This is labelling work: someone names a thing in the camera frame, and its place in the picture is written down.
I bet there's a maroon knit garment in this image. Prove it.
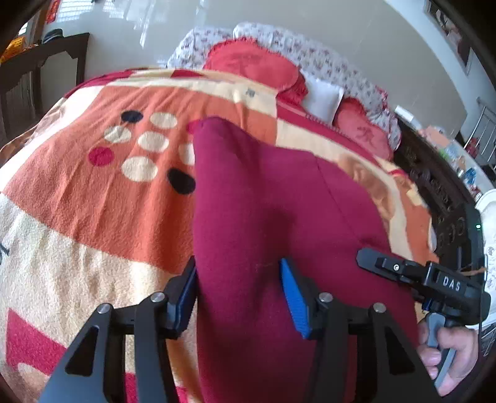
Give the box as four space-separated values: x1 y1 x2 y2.
193 117 418 402

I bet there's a person's right hand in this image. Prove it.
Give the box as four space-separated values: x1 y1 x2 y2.
416 321 479 396

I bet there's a white ornate chair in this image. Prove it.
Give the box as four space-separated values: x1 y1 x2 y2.
476 189 496 327

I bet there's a dark carved wooden nightstand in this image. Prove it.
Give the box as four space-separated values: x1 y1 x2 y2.
393 121 475 270

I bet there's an orange cream patterned blanket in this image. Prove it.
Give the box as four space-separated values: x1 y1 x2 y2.
1 70 434 402

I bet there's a chrome metal rack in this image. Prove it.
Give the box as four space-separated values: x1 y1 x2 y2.
463 96 496 172

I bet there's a red heart pillow right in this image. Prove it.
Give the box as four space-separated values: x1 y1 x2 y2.
333 97 393 160

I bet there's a red heart pillow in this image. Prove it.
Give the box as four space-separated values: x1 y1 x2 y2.
333 97 393 160
203 37 308 105

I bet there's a white pillow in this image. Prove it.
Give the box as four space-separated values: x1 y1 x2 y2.
301 70 345 125

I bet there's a floral padded headboard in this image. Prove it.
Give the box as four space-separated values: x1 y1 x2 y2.
166 22 401 150

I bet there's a dark wooden side table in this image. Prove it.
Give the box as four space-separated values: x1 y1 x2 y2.
1 33 90 145

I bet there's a red heart pillow left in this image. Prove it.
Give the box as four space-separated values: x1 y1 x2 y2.
203 37 308 105

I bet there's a black camera box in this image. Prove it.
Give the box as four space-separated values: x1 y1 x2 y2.
462 204 485 273

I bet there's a framed wall picture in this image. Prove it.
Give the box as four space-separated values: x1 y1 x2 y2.
424 1 472 75

